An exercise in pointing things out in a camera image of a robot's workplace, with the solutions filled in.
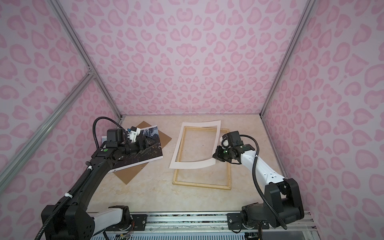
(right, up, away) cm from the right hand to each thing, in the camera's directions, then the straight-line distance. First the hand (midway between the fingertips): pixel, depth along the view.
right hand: (213, 154), depth 83 cm
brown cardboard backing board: (-52, -14, +8) cm, 54 cm away
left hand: (-31, +7, -6) cm, 33 cm away
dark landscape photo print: (-37, -2, +15) cm, 40 cm away
